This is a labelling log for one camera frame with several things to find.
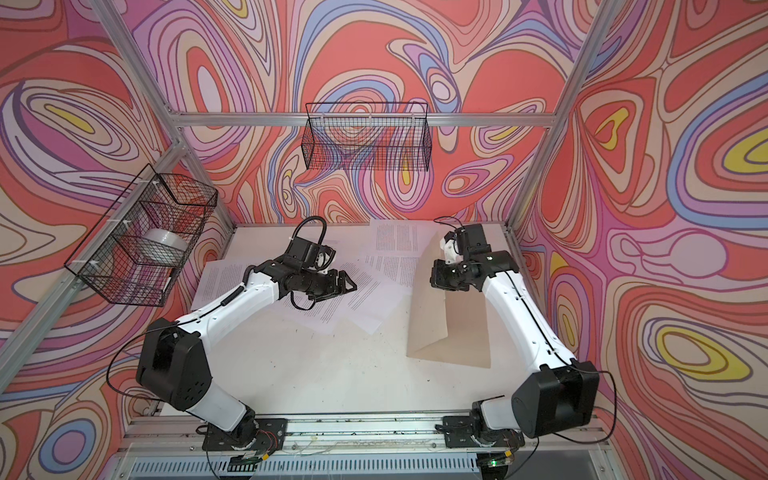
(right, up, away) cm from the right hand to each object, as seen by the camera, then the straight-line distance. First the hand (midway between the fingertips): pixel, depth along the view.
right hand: (433, 286), depth 79 cm
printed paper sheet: (-20, -10, +17) cm, 28 cm away
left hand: (-23, -1, +4) cm, 23 cm away
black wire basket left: (-76, +7, -12) cm, 77 cm away
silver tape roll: (-66, +11, -9) cm, 67 cm away
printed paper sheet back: (-9, +11, +35) cm, 37 cm away
